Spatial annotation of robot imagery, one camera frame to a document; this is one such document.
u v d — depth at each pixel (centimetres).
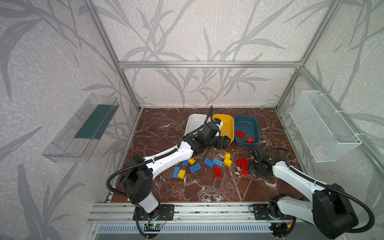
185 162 89
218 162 91
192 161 89
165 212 74
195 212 75
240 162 91
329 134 62
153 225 71
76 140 63
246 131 105
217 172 86
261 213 74
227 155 94
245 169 86
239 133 102
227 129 108
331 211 40
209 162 90
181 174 85
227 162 89
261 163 64
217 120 72
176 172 86
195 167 88
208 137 62
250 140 99
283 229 69
